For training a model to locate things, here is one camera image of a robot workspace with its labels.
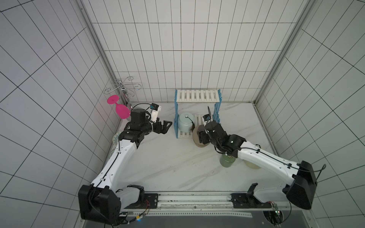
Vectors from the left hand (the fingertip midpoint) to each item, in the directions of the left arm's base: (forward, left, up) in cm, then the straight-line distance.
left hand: (163, 123), depth 78 cm
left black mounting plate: (-34, +5, -21) cm, 41 cm away
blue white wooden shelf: (+19, -29, +4) cm, 35 cm away
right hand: (-3, -19, -3) cm, 20 cm away
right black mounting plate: (-35, -42, -12) cm, 56 cm away
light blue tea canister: (+10, -13, -10) cm, 19 cm away
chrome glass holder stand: (+23, +27, +5) cm, 36 cm away
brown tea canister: (-8, -18, -2) cm, 20 cm away
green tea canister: (-16, -36, -15) cm, 42 cm away
